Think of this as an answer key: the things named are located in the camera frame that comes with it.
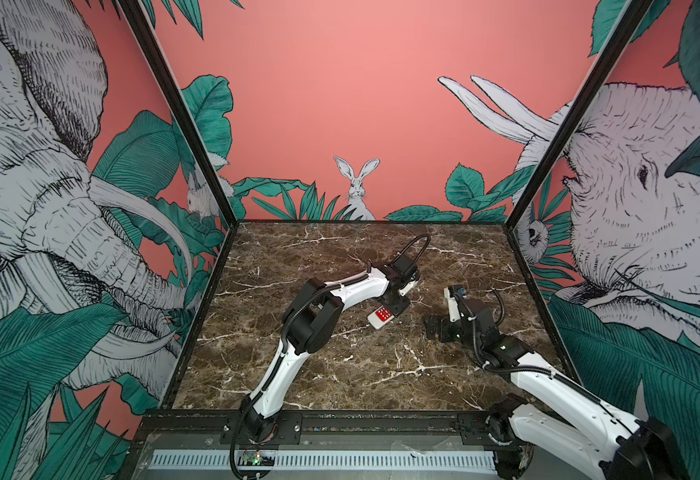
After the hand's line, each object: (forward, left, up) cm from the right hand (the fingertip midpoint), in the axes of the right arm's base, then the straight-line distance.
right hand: (433, 312), depth 83 cm
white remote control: (+3, +15, -10) cm, 18 cm away
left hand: (+9, +8, -9) cm, 15 cm away
